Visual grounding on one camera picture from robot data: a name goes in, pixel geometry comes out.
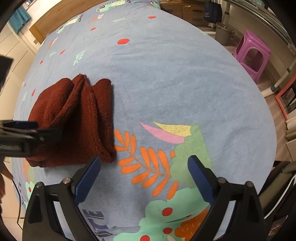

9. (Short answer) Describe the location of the long grey desk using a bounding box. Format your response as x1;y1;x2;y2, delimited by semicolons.
221;1;295;97

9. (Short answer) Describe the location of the red framed panel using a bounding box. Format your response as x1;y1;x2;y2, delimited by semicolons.
275;75;295;120

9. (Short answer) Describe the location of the grey waste bin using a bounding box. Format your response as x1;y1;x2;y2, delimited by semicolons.
215;23;235;46

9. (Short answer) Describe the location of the dark red knit sweater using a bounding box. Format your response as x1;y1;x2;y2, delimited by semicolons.
26;74;116;168

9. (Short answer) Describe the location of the teal curtain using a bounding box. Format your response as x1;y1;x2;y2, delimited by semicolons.
9;6;31;34

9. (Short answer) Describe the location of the blue patterned bed sheet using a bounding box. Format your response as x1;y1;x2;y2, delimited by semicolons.
14;1;276;240

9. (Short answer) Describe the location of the dark navy tote bag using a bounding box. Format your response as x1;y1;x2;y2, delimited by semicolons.
203;1;222;24

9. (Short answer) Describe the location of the person's left hand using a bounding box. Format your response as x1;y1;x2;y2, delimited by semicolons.
0;162;14;199

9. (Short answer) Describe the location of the wooden drawer cabinet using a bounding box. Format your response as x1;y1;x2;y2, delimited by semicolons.
160;1;208;27

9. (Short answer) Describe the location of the wooden headboard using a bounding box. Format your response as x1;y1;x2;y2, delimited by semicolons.
29;0;105;44

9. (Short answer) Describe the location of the purple plastic stool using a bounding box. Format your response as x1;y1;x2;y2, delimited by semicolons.
232;30;271;83

